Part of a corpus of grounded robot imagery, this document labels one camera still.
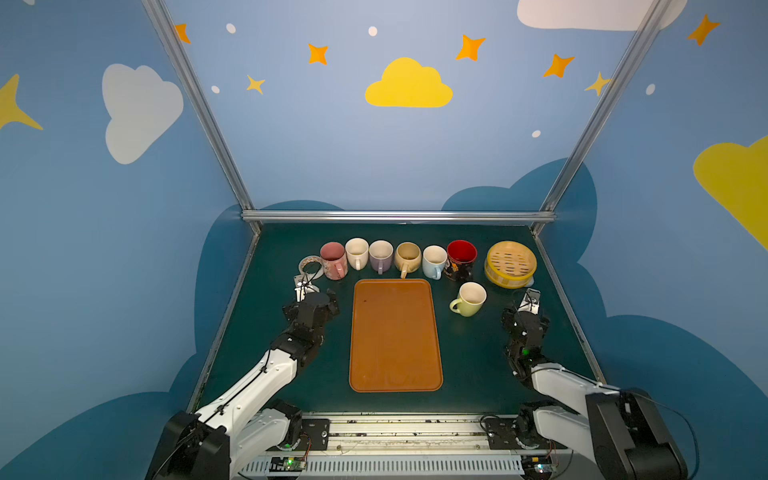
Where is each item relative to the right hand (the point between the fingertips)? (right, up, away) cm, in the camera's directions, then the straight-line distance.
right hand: (533, 304), depth 87 cm
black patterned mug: (-18, +15, +14) cm, 27 cm away
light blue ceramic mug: (-27, +13, +17) cm, 34 cm away
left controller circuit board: (-68, -36, -17) cm, 78 cm away
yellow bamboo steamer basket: (0, +11, +17) cm, 21 cm away
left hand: (-62, +4, -3) cm, 62 cm away
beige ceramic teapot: (-36, +14, +18) cm, 43 cm away
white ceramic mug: (-54, +17, +19) cm, 60 cm away
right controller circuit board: (-7, -37, -16) cm, 41 cm away
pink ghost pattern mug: (-61, +13, +11) cm, 64 cm away
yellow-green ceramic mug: (-17, 0, +6) cm, 18 cm away
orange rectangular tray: (-41, -13, +2) cm, 43 cm away
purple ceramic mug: (-46, +15, +20) cm, 52 cm away
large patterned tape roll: (-72, +13, +21) cm, 77 cm away
